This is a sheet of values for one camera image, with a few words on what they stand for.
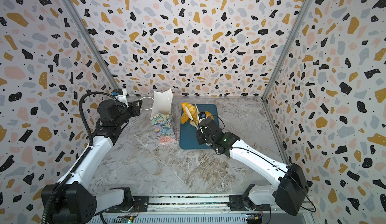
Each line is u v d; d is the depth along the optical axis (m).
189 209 0.73
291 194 0.39
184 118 1.04
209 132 0.59
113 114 0.59
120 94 0.66
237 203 0.73
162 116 0.80
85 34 0.84
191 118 0.78
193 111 0.82
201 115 0.68
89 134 0.51
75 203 0.39
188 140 1.02
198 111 0.82
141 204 0.73
